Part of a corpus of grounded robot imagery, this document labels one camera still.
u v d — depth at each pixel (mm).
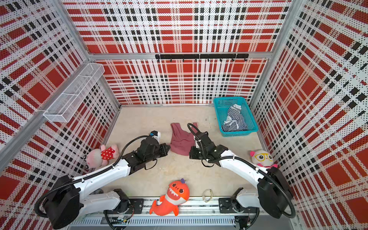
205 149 624
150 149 624
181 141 971
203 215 708
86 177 454
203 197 759
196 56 894
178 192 704
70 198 396
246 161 486
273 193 405
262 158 828
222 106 1274
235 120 1049
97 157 848
